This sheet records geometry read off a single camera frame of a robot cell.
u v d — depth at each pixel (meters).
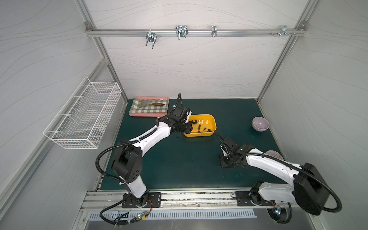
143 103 1.17
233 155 0.63
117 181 0.49
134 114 1.11
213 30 0.78
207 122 1.04
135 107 1.15
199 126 1.04
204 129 1.01
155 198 0.74
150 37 0.78
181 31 0.77
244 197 0.74
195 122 1.05
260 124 1.02
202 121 1.04
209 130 1.01
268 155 0.53
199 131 1.01
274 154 0.86
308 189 0.41
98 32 0.78
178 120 0.67
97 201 0.75
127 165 0.45
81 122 0.68
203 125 1.04
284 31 0.76
